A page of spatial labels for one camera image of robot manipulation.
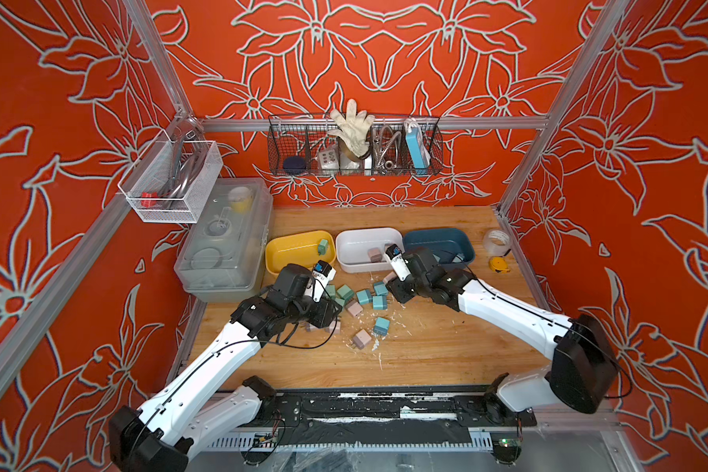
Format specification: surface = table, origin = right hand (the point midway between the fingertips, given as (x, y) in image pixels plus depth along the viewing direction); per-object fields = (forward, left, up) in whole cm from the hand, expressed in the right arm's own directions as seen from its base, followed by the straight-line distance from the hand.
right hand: (387, 282), depth 83 cm
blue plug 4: (+16, -27, -10) cm, 33 cm away
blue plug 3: (-9, +2, -11) cm, 14 cm away
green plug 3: (0, +14, -12) cm, 18 cm away
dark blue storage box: (+24, -26, -13) cm, 37 cm away
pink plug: (-3, +9, -12) cm, 15 cm away
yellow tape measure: (+15, -41, -12) cm, 45 cm away
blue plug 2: (-1, +1, -11) cm, 11 cm away
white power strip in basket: (+36, +18, +17) cm, 44 cm away
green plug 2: (+2, +13, -11) cm, 17 cm away
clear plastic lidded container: (+5, +48, +4) cm, 48 cm away
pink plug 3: (-9, +15, -11) cm, 21 cm away
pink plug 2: (-12, +7, -11) cm, 18 cm away
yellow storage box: (+21, +30, -12) cm, 39 cm away
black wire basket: (+44, +31, +18) cm, 56 cm away
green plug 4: (+20, +21, -9) cm, 31 cm away
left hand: (-9, +14, +4) cm, 17 cm away
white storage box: (+21, +7, -12) cm, 25 cm away
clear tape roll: (+26, -44, -13) cm, 53 cm away
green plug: (+3, +17, -11) cm, 21 cm away
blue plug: (+1, +6, -11) cm, 13 cm away
